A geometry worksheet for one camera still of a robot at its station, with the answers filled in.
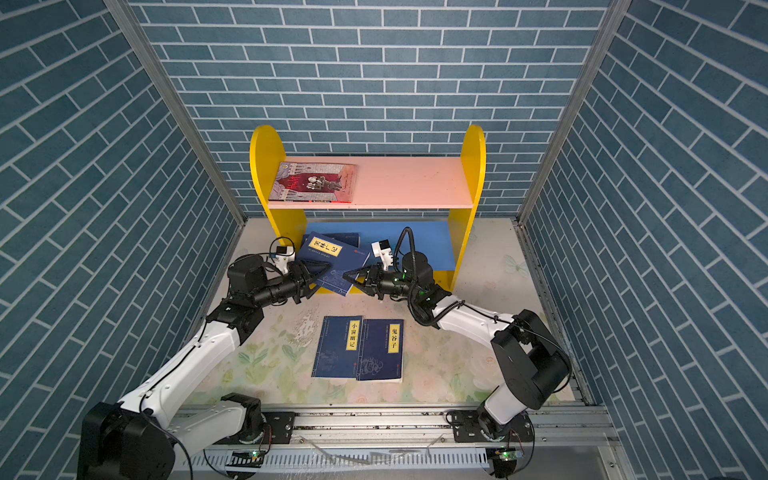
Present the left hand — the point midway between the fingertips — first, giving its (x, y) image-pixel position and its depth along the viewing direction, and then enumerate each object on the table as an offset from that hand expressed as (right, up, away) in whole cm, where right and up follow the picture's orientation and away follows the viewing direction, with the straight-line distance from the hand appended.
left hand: (330, 272), depth 74 cm
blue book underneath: (+12, -24, +13) cm, 30 cm away
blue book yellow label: (+2, +9, +17) cm, 19 cm away
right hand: (+3, -1, -2) cm, 4 cm away
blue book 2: (-1, -23, +13) cm, 27 cm away
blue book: (+2, +4, +3) cm, 5 cm away
